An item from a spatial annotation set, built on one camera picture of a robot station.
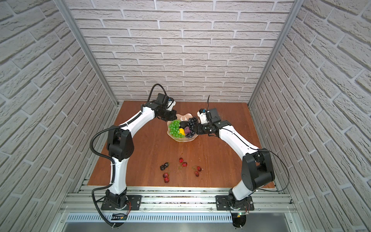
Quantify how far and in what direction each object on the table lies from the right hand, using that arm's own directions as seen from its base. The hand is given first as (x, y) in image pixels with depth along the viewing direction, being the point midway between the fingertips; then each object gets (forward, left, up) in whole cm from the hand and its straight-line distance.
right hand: (196, 127), depth 87 cm
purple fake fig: (+5, +5, -10) cm, 12 cm away
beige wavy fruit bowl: (+18, +7, -12) cm, 22 cm away
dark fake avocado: (+10, +8, -9) cm, 16 cm away
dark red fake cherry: (-17, +9, -14) cm, 24 cm away
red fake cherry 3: (-23, +2, -14) cm, 27 cm away
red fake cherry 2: (-26, +20, -13) cm, 35 cm away
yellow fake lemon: (+5, +9, -11) cm, 15 cm away
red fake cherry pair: (-23, +20, -13) cm, 34 cm away
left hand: (+12, +11, -2) cm, 17 cm away
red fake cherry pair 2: (-21, 0, -14) cm, 25 cm away
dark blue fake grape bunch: (+10, +1, -6) cm, 11 cm away
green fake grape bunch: (+6, +14, -7) cm, 17 cm away
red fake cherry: (-14, +11, -14) cm, 23 cm away
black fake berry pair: (-17, +21, -14) cm, 30 cm away
